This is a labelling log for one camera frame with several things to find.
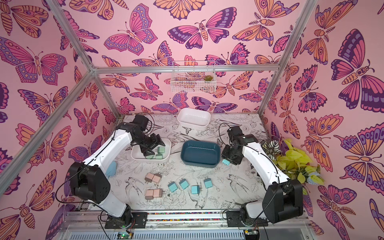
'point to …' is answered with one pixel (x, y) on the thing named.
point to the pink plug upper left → (149, 177)
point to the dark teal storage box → (200, 154)
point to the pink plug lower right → (157, 193)
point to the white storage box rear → (193, 119)
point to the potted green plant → (295, 162)
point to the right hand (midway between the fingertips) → (225, 157)
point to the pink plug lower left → (149, 194)
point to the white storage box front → (137, 153)
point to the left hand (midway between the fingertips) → (163, 146)
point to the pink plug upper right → (157, 178)
